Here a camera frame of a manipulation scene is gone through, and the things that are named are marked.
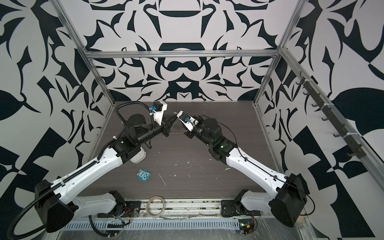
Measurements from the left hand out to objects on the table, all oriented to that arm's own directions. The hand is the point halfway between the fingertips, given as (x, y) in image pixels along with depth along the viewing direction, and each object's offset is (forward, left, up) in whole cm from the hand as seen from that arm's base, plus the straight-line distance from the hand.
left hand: (177, 112), depth 66 cm
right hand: (+1, -3, -3) cm, 4 cm away
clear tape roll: (-34, +10, -36) cm, 50 cm away
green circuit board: (-39, -31, -37) cm, 62 cm away
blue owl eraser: (-15, +20, -35) cm, 43 cm away
